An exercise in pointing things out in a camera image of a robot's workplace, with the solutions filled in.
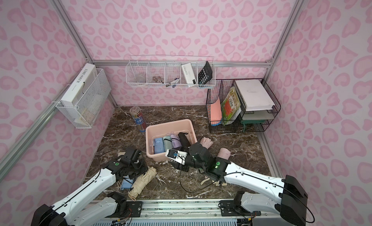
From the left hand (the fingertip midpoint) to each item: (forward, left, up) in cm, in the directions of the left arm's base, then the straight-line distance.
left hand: (149, 166), depth 83 cm
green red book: (+41, -52, +7) cm, 66 cm away
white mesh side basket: (+16, +30, +26) cm, 43 cm away
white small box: (+48, -23, +29) cm, 61 cm away
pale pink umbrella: (+16, -34, 0) cm, 37 cm away
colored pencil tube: (+27, +10, +10) cm, 31 cm away
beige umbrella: (-9, +4, -1) cm, 10 cm away
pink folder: (+44, -43, -2) cm, 61 cm away
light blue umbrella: (+14, -3, -2) cm, 15 cm away
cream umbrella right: (-9, -38, -1) cm, 39 cm away
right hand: (-1, -15, +16) cm, 22 cm away
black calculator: (+47, -33, +28) cm, 64 cm away
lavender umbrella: (+16, -14, -1) cm, 22 cm away
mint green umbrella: (+15, -9, -1) cm, 18 cm away
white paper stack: (+40, -66, +18) cm, 79 cm away
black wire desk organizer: (+27, -59, +6) cm, 65 cm away
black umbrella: (+16, -20, -2) cm, 26 cm away
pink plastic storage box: (+20, -7, +7) cm, 23 cm away
